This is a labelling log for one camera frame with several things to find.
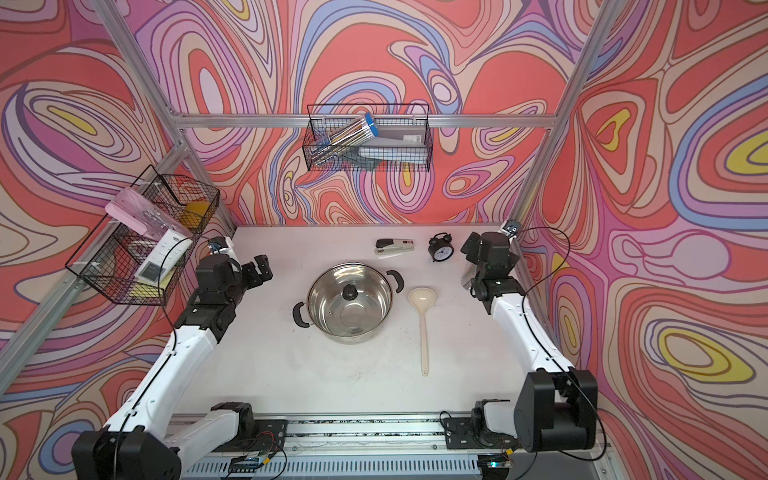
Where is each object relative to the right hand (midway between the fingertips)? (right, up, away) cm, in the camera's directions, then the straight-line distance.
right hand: (487, 248), depth 83 cm
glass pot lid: (-39, -15, +1) cm, 42 cm away
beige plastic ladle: (-17, -17, +13) cm, 27 cm away
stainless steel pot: (-41, -27, +3) cm, 49 cm away
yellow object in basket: (-80, +10, -5) cm, 81 cm away
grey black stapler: (-27, +1, +25) cm, 37 cm away
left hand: (-64, -3, -4) cm, 64 cm away
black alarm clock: (-9, +1, +21) cm, 23 cm away
